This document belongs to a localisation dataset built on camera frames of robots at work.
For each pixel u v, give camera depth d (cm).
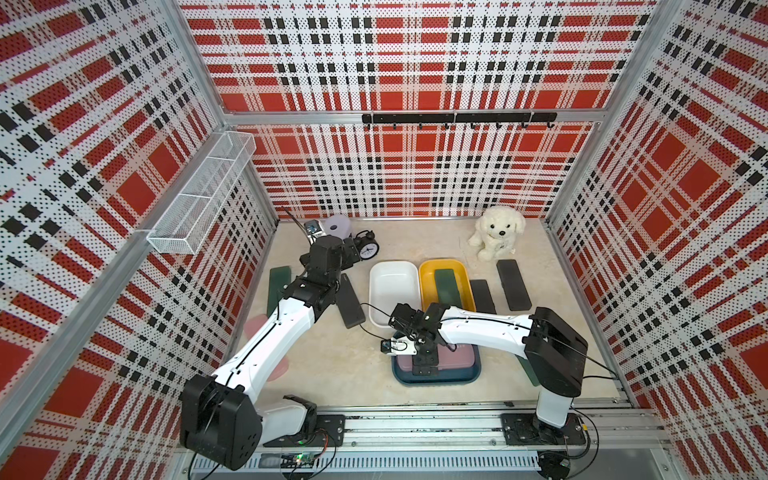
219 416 39
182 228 93
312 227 68
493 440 72
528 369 55
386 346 75
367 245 105
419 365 75
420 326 62
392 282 104
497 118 89
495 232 96
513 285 101
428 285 101
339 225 106
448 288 100
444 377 82
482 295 96
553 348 49
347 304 97
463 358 83
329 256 58
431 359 74
